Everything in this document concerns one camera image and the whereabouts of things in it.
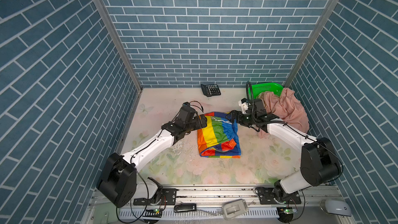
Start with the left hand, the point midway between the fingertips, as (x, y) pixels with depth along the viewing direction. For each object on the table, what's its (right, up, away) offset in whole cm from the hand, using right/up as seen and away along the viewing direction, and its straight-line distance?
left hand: (201, 121), depth 84 cm
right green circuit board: (+41, -40, -13) cm, 59 cm away
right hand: (+16, +2, +3) cm, 16 cm away
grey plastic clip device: (+16, -38, -15) cm, 43 cm away
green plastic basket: (+43, +21, +35) cm, 60 cm away
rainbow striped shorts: (+11, -11, +5) cm, 17 cm away
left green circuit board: (-22, -42, -12) cm, 49 cm away
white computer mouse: (+58, -34, -20) cm, 70 cm away
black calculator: (+6, +20, +34) cm, 40 cm away
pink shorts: (+54, +7, +12) cm, 56 cm away
